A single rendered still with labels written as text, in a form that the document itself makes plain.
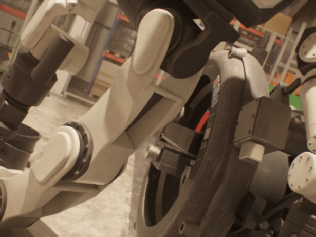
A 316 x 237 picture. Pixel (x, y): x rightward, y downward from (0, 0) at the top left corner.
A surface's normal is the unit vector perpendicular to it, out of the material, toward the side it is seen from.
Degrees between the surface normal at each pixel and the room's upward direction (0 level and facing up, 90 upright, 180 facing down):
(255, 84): 46
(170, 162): 88
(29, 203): 90
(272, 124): 68
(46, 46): 105
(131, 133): 90
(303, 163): 90
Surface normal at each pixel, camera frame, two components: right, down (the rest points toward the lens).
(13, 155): 0.62, 0.35
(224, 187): 0.11, 0.11
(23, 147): 0.80, 0.41
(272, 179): 0.27, -0.07
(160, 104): -0.60, -0.21
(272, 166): 0.34, -0.28
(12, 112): 0.33, 0.45
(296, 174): -0.91, -0.36
